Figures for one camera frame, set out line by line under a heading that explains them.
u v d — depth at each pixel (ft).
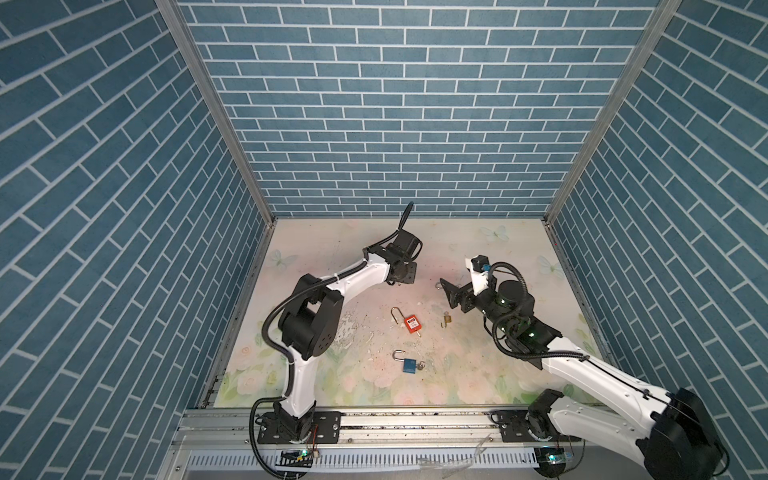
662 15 2.33
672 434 1.28
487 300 2.23
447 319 3.07
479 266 2.10
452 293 2.25
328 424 2.42
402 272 2.47
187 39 2.43
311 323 1.67
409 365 2.76
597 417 1.81
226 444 2.47
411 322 2.98
